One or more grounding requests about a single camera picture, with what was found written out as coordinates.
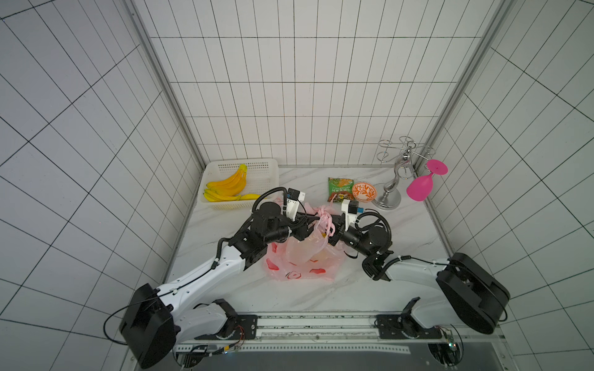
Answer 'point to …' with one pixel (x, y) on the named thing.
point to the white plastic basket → (262, 175)
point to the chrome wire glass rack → (410, 158)
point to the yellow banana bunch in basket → (229, 189)
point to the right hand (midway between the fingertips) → (317, 211)
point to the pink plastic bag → (305, 260)
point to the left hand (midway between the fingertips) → (315, 223)
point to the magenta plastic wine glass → (421, 188)
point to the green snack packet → (340, 189)
